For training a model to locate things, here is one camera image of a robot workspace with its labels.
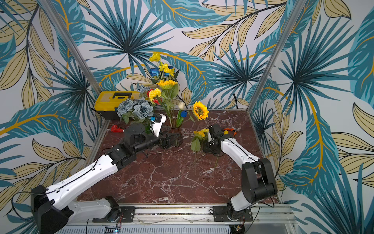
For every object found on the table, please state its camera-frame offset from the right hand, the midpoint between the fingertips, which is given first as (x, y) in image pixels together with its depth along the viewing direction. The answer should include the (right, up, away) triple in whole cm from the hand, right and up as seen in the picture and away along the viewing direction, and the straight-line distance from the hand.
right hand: (206, 148), depth 90 cm
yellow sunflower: (-6, +3, +5) cm, 8 cm away
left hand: (-18, +11, -23) cm, 31 cm away
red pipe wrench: (-65, +12, +16) cm, 67 cm away
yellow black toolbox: (-68, +31, +13) cm, 76 cm away
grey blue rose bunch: (-40, +22, -19) cm, 50 cm away
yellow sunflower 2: (-3, +9, +8) cm, 13 cm away
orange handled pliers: (+23, +10, +16) cm, 30 cm away
